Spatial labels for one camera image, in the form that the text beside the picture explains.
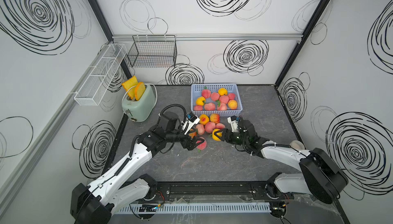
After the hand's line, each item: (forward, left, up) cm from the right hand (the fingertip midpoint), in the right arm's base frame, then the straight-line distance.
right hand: (217, 135), depth 83 cm
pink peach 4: (+23, +4, -5) cm, 24 cm away
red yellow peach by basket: (+15, +1, -5) cm, 15 cm away
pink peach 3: (+32, 0, -4) cm, 33 cm away
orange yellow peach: (+25, -11, -5) cm, 28 cm away
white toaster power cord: (+30, +46, +9) cm, 55 cm away
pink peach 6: (-5, +8, -4) cm, 10 cm away
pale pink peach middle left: (+6, +10, -5) cm, 13 cm away
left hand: (-5, +10, +11) cm, 16 cm away
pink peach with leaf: (+8, -2, -4) cm, 9 cm away
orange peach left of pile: (+3, +14, -5) cm, 15 cm away
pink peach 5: (+8, +4, -4) cm, 10 cm away
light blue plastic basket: (+29, +13, -4) cm, 32 cm away
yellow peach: (+37, -5, -5) cm, 38 cm away
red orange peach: (+23, -4, -4) cm, 23 cm away
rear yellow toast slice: (+30, +54, +11) cm, 62 cm away
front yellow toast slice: (+22, +46, +12) cm, 53 cm away
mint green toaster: (+12, +45, +5) cm, 47 cm away
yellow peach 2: (-1, -1, +3) cm, 3 cm away
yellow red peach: (+13, +8, -4) cm, 15 cm away
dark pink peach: (+21, +12, -4) cm, 25 cm away
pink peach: (+34, +6, -3) cm, 35 cm away
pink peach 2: (+32, -12, -4) cm, 35 cm away
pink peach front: (+30, -6, -5) cm, 31 cm away
